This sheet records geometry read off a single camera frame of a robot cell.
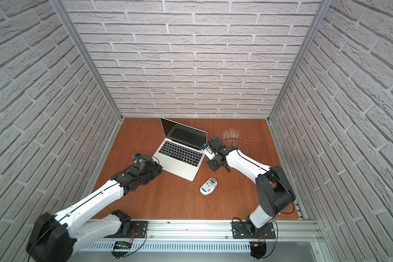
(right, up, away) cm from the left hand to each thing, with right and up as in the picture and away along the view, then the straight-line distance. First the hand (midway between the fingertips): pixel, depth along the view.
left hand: (158, 165), depth 84 cm
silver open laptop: (+11, +6, +16) cm, 20 cm away
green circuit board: (-13, -34, -13) cm, 38 cm away
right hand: (+27, 0, +5) cm, 28 cm away
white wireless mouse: (+27, -12, 0) cm, 29 cm away
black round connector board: (+48, -34, -15) cm, 61 cm away
